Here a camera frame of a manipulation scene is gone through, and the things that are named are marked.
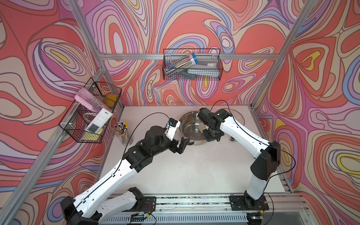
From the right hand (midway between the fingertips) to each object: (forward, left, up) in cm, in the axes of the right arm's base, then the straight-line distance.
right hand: (213, 140), depth 81 cm
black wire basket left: (+6, +67, +17) cm, 69 cm away
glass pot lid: (+35, -29, -19) cm, 49 cm away
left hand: (-5, +17, +13) cm, 22 cm away
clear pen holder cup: (+9, +56, -6) cm, 57 cm away
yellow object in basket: (+18, +58, +19) cm, 64 cm away
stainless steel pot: (+22, +10, -16) cm, 29 cm away
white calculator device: (+2, +60, +17) cm, 63 cm away
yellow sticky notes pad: (-1, +66, +10) cm, 66 cm away
